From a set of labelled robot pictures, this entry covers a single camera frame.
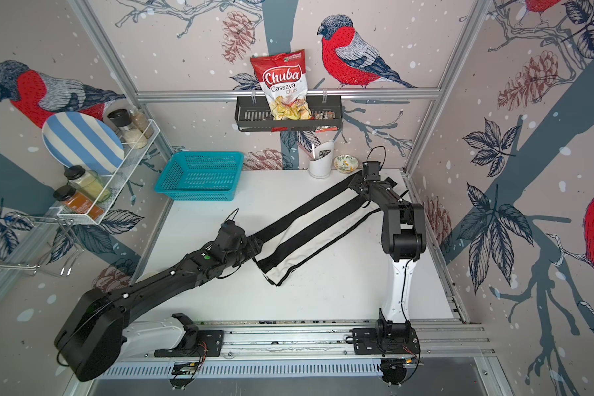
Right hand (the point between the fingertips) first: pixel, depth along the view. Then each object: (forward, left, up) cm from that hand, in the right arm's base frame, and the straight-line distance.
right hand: (355, 182), depth 107 cm
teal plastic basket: (-1, +68, +3) cm, 68 cm away
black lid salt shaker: (-7, +82, +30) cm, 88 cm away
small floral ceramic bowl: (+18, +2, -5) cm, 19 cm away
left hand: (-32, +36, +3) cm, 48 cm away
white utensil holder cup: (+10, +15, -1) cm, 18 cm away
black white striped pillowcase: (-29, +30, -5) cm, 42 cm away
